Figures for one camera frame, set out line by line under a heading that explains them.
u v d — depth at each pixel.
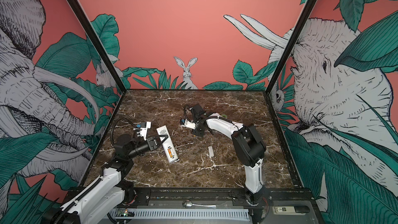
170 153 0.74
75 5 0.76
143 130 0.72
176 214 0.70
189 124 0.83
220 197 0.75
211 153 0.88
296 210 0.68
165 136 0.75
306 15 0.79
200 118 0.69
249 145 0.50
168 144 0.75
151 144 0.67
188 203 0.73
